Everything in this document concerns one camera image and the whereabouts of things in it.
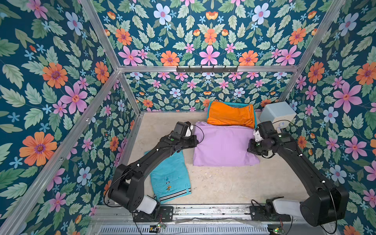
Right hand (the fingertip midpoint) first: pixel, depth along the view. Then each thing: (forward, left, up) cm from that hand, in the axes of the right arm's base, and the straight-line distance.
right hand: (249, 148), depth 80 cm
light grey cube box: (+26, -25, +1) cm, 36 cm away
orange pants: (+33, +13, -6) cm, 36 cm away
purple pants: (+2, +14, -1) cm, 14 cm away
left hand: (+4, +28, 0) cm, 28 cm away
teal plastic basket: (+44, 0, -7) cm, 44 cm away
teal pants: (-14, +44, -14) cm, 48 cm away
